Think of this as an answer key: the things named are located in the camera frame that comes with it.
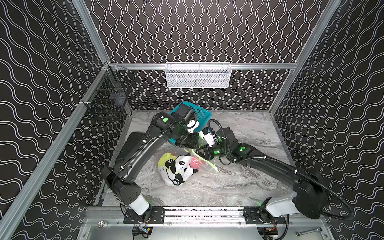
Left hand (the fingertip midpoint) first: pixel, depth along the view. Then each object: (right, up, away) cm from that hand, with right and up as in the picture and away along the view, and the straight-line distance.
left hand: (202, 147), depth 66 cm
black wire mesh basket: (-56, +28, +25) cm, 68 cm away
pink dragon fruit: (-3, -7, +2) cm, 8 cm away
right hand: (-3, -3, +9) cm, 10 cm away
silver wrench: (+45, -41, +4) cm, 61 cm away
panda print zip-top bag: (-13, -12, +9) cm, 20 cm away
